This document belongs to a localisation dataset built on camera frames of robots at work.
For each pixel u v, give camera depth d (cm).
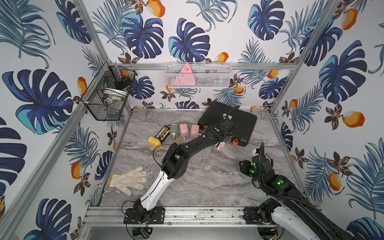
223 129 74
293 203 50
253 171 67
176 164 57
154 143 95
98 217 76
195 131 100
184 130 100
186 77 90
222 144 96
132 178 86
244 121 107
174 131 100
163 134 105
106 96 84
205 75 101
